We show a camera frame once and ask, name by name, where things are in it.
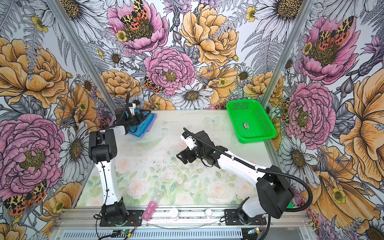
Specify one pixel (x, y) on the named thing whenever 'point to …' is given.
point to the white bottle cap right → (208, 212)
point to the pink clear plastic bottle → (150, 210)
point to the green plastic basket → (250, 123)
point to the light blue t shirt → (142, 128)
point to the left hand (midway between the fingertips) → (149, 115)
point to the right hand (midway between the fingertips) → (184, 156)
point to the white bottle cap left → (174, 213)
